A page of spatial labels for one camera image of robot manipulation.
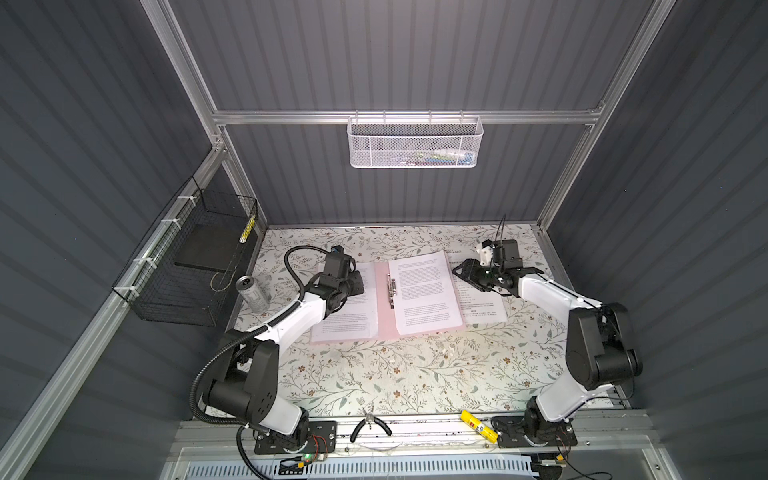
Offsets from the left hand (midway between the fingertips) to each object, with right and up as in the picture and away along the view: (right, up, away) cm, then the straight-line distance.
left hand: (357, 279), depth 91 cm
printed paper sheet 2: (+22, -7, +8) cm, 24 cm away
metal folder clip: (+10, -4, +10) cm, 15 cm away
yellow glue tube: (+31, -35, -16) cm, 49 cm away
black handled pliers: (+5, -35, -14) cm, 38 cm away
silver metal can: (-31, -4, -4) cm, 31 cm away
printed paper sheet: (0, -13, +3) cm, 14 cm away
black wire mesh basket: (-40, +4, -18) cm, 44 cm away
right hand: (+33, +1, +2) cm, 33 cm away
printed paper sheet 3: (+40, -10, +6) cm, 41 cm away
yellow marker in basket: (-29, +14, -9) cm, 34 cm away
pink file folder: (+9, -12, +5) cm, 15 cm away
